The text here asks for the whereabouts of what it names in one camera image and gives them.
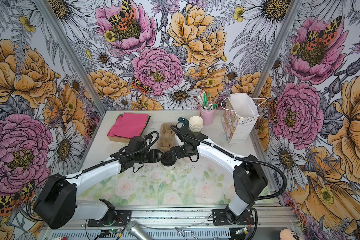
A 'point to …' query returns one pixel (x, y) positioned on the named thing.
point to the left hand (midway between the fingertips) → (161, 159)
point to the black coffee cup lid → (166, 159)
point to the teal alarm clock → (183, 123)
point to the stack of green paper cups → (195, 124)
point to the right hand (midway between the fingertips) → (180, 158)
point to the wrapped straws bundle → (204, 99)
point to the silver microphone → (133, 227)
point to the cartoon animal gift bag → (240, 114)
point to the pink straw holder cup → (208, 116)
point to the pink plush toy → (292, 233)
